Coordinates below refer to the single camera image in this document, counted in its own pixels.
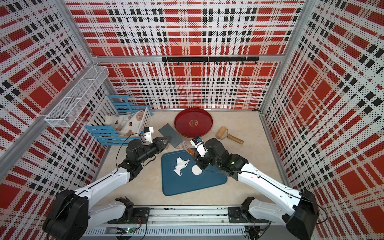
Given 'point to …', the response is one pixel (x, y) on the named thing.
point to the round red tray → (192, 122)
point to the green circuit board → (130, 230)
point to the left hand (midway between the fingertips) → (173, 137)
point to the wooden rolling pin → (223, 133)
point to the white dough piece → (181, 163)
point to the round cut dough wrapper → (196, 170)
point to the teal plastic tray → (173, 184)
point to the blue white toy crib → (117, 104)
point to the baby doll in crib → (126, 125)
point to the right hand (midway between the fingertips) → (197, 155)
